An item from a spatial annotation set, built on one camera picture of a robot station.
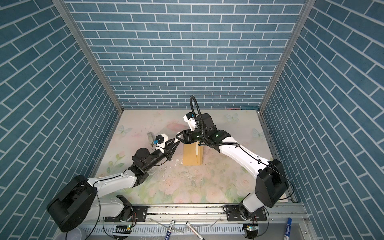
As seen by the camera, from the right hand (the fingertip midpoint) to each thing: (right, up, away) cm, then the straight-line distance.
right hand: (177, 134), depth 76 cm
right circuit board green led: (+37, -48, -3) cm, 61 cm away
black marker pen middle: (+9, -45, -7) cm, 46 cm away
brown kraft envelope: (+5, -17, +19) cm, 26 cm away
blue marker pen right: (+53, -44, -7) cm, 69 cm away
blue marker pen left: (-3, -45, -9) cm, 46 cm away
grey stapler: (-23, -3, +26) cm, 35 cm away
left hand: (0, -4, +1) cm, 4 cm away
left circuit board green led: (-27, -48, -4) cm, 55 cm away
